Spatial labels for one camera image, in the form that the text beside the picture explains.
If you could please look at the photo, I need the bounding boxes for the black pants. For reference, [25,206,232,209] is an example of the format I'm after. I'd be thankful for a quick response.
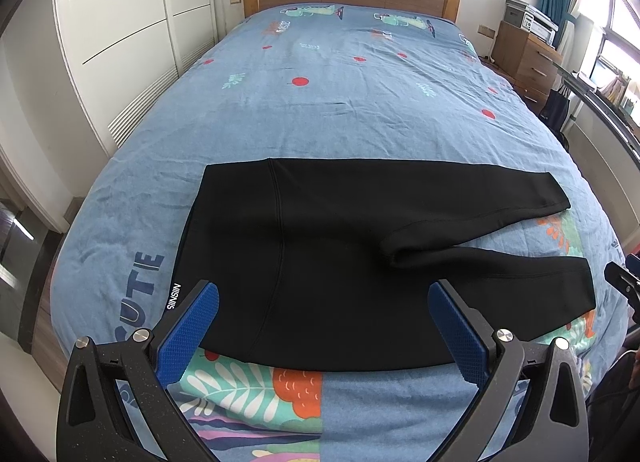
[167,159,596,372]

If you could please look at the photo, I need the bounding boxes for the dark bag by cabinet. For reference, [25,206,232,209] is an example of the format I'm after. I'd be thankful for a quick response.
[539,88,570,135]

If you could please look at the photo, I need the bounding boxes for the wooden drawer cabinet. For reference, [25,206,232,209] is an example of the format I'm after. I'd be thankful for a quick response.
[490,21,561,115]

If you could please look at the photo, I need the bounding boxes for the white printer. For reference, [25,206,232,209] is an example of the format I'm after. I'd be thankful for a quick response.
[503,0,559,46]

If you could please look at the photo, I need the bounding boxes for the blue patterned bed sheet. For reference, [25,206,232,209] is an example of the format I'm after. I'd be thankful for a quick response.
[51,6,627,461]

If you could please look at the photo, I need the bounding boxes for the white wardrobe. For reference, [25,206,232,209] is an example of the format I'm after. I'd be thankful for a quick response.
[53,0,217,155]

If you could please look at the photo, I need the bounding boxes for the metal rail desk edge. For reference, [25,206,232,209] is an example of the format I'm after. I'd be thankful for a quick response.
[554,63,639,167]

